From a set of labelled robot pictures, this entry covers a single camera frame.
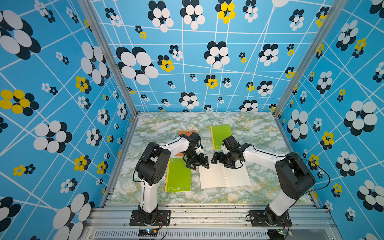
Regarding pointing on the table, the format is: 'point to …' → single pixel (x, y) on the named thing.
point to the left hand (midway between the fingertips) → (204, 166)
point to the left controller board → (148, 232)
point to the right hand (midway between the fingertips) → (218, 162)
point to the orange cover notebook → (181, 132)
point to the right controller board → (276, 234)
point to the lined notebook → (219, 175)
